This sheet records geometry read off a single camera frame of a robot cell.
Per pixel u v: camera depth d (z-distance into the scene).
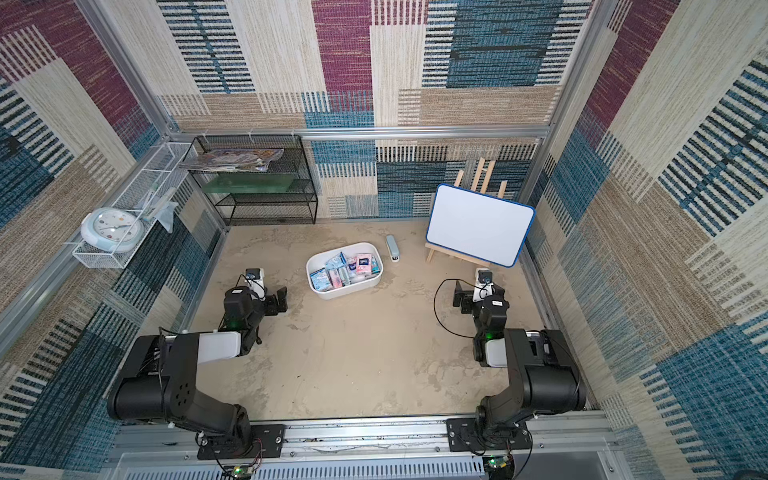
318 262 1.04
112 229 0.67
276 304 0.87
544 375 0.45
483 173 0.88
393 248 1.07
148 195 0.79
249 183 0.96
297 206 1.18
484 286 0.76
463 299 0.83
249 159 0.87
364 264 1.01
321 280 0.97
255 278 0.81
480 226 0.89
